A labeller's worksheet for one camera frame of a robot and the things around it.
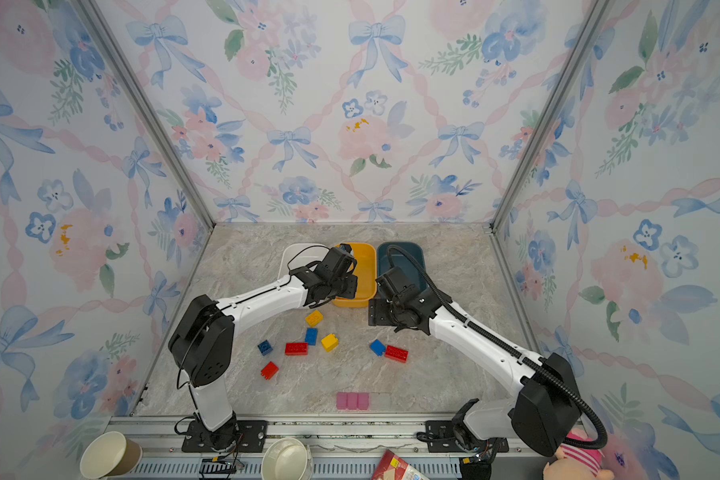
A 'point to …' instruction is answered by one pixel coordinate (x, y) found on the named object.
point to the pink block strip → (353, 401)
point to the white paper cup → (287, 459)
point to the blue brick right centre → (378, 347)
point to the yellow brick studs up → (314, 318)
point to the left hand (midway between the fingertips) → (354, 281)
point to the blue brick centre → (311, 336)
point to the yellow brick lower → (330, 342)
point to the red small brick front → (269, 370)
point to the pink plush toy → (577, 463)
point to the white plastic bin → (299, 255)
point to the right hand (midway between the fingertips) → (381, 311)
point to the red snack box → (392, 467)
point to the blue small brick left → (265, 347)
